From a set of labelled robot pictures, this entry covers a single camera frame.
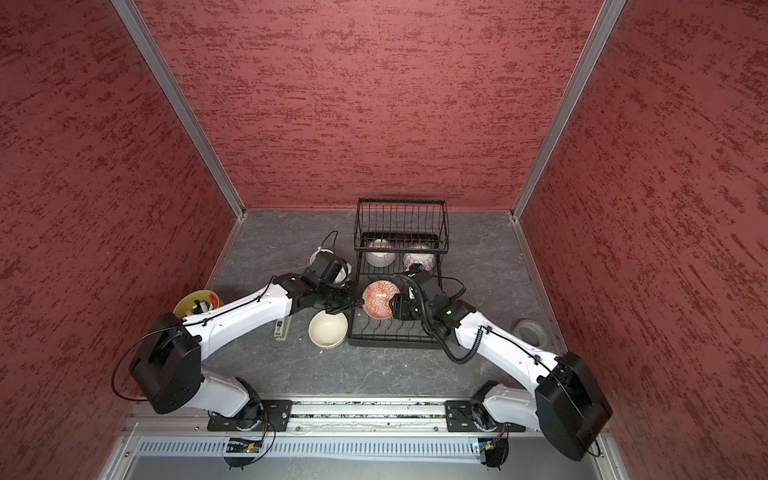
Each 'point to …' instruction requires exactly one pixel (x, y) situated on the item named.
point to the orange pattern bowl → (377, 297)
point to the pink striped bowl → (380, 259)
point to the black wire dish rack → (391, 236)
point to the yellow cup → (186, 304)
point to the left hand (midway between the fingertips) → (364, 307)
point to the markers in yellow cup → (203, 307)
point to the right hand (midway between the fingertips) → (396, 309)
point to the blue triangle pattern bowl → (426, 259)
